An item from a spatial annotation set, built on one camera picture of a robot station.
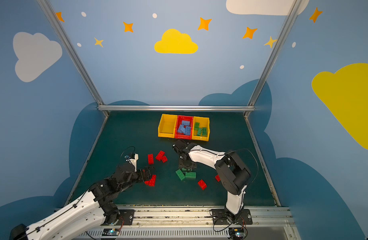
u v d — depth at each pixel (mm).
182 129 1076
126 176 595
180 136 1040
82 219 561
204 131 1102
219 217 751
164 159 945
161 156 955
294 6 701
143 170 702
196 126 1111
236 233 715
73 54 847
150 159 931
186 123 1113
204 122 1113
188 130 1064
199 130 1089
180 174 883
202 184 840
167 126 1116
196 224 735
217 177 861
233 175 478
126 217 744
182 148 732
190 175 883
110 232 704
